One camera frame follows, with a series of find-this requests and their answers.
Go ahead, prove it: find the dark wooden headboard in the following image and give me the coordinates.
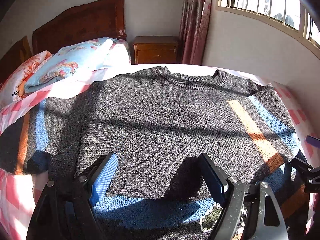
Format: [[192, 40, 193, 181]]
[[32, 0, 126, 54], [0, 36, 33, 85]]

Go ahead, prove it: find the barred window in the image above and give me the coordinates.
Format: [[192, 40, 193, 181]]
[[216, 0, 319, 57]]

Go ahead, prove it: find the pink floral curtain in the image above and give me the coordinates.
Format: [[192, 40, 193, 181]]
[[179, 0, 212, 65]]

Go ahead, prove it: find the pink checked bed sheet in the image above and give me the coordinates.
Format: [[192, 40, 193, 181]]
[[0, 63, 320, 240]]

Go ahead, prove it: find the wooden nightstand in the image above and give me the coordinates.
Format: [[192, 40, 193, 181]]
[[133, 36, 179, 64]]

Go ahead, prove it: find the pink floral pillow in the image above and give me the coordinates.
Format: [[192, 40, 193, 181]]
[[1, 50, 52, 109]]

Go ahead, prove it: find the light blue floral folded quilt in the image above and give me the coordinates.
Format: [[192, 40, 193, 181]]
[[24, 37, 116, 94]]

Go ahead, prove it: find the grey knit striped sweater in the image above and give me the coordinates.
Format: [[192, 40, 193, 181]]
[[0, 65, 311, 240]]

